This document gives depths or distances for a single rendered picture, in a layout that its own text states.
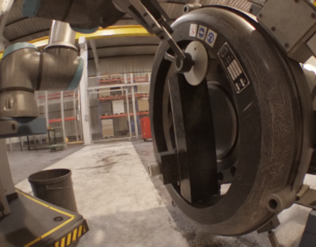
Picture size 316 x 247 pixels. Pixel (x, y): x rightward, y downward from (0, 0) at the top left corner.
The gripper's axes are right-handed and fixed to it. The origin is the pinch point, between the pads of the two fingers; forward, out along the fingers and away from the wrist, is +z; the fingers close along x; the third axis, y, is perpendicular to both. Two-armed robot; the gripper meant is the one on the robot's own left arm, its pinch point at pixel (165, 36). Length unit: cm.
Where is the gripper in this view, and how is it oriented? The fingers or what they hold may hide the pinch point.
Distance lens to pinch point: 22.0
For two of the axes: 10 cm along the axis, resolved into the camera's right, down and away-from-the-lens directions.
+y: 7.8, -4.9, -3.9
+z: 4.0, 8.7, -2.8
